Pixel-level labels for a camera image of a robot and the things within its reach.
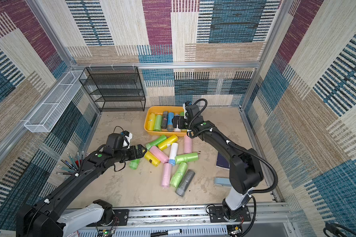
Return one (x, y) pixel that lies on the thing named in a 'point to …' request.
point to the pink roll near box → (188, 144)
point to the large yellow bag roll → (151, 122)
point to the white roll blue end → (173, 153)
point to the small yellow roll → (152, 158)
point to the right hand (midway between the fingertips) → (181, 122)
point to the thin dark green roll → (182, 113)
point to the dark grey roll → (164, 120)
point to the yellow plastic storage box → (159, 109)
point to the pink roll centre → (159, 154)
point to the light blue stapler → (224, 181)
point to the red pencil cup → (70, 167)
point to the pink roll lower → (166, 175)
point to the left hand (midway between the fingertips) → (141, 151)
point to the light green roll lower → (180, 171)
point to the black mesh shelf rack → (115, 88)
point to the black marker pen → (166, 232)
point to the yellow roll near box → (173, 138)
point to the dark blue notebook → (222, 162)
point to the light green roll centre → (187, 157)
